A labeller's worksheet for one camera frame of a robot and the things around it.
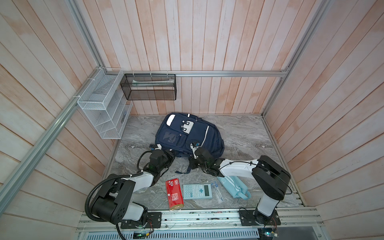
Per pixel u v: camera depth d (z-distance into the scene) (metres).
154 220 0.74
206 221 0.74
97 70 0.86
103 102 0.69
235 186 0.81
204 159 0.69
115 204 0.43
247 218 0.73
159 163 0.70
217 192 0.82
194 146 0.80
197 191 0.82
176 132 0.99
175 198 0.80
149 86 1.06
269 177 0.47
